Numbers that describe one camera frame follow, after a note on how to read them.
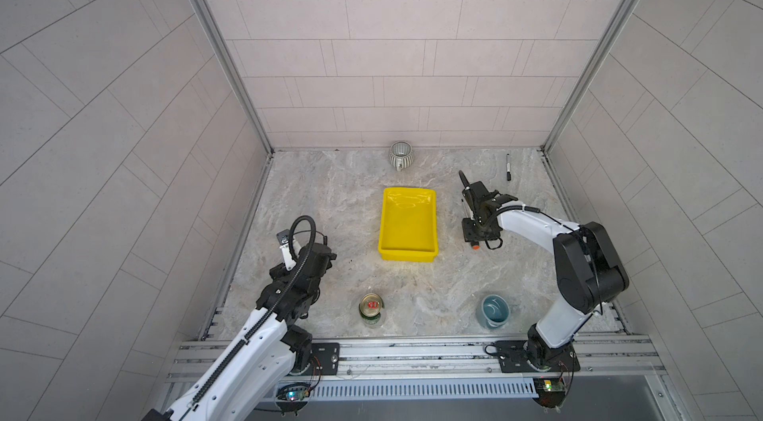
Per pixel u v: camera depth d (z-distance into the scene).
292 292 0.55
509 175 1.08
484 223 0.66
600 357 0.73
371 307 0.69
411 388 0.87
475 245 0.89
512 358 0.71
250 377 0.53
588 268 0.46
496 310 0.77
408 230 0.93
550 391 0.68
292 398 0.65
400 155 1.06
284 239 0.65
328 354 0.72
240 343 0.46
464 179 0.82
